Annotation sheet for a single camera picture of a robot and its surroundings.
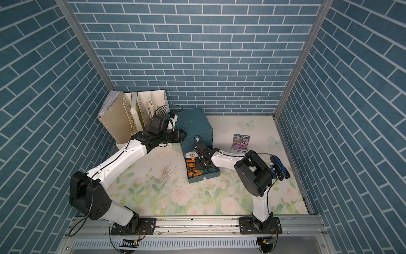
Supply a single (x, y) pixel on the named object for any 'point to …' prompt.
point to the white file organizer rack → (142, 106)
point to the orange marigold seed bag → (190, 160)
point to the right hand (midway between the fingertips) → (198, 166)
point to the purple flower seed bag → (240, 144)
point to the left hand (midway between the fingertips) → (187, 135)
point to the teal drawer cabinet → (195, 125)
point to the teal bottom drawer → (214, 172)
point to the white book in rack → (135, 111)
